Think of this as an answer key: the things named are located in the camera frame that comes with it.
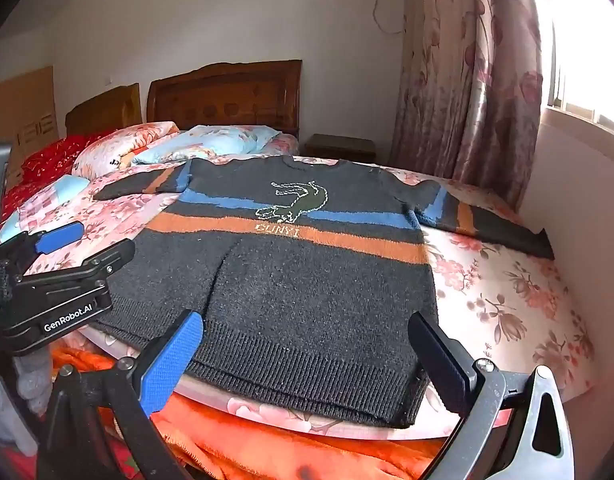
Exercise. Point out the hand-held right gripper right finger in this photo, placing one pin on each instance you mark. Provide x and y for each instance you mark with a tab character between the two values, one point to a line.
439	360

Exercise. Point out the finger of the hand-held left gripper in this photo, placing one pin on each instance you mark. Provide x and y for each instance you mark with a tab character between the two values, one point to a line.
59	237
109	256

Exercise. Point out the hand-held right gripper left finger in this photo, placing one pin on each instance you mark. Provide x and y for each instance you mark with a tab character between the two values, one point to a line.
173	360

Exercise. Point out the dark grey striped knit sweater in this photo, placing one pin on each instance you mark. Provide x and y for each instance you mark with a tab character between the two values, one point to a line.
312	285

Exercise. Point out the light blue cloth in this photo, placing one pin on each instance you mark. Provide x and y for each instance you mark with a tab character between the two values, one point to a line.
67	187

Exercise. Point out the clear plastic bag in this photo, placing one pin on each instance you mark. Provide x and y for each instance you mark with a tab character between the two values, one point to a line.
32	385

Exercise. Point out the red patterned blanket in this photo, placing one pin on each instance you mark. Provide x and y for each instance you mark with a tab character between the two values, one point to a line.
47	160

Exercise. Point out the pink floral bed sheet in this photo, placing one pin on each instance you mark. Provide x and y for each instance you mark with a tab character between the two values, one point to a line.
497	300

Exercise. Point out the orange floral pillow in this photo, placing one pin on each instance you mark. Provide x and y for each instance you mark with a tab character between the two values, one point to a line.
117	147

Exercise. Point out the orange fleece blanket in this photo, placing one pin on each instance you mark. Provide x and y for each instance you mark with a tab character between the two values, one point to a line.
267	455

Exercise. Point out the small wooden headboard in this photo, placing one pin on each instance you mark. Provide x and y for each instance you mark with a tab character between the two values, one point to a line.
104	110

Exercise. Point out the cardboard box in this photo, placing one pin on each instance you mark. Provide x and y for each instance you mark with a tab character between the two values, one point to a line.
22	105

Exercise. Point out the light blue floral pillow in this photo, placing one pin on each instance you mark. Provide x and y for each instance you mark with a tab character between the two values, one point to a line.
222	140

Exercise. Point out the large carved wooden headboard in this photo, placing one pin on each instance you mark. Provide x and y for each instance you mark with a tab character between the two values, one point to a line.
227	95

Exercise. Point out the pink floral pillow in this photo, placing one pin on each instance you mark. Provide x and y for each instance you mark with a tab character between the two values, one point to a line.
283	144

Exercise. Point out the dark wooden nightstand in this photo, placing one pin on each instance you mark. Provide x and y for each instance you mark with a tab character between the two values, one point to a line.
339	147

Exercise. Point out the floral curtain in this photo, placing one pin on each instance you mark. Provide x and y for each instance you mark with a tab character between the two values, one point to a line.
462	75

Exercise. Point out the window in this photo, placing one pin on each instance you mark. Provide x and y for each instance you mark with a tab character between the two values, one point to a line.
582	45

